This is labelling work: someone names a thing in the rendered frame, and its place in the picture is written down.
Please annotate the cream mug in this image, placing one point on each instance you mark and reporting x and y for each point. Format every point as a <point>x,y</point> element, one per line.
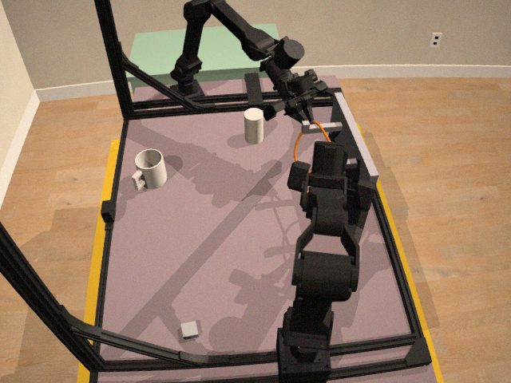
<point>152,177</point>

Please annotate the small white block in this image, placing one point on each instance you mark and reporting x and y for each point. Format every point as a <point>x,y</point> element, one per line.
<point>189,330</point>

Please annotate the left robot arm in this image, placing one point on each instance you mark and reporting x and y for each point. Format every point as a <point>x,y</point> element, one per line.
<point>256,42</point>

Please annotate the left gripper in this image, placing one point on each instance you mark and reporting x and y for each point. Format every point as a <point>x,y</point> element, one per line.
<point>299,111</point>

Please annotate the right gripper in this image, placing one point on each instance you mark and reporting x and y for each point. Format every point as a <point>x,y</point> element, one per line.
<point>363,194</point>

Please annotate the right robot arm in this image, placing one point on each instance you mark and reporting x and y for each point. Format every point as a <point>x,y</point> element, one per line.
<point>322,278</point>

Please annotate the cream cylinder with white top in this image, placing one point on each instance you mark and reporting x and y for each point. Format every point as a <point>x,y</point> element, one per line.
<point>253,125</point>

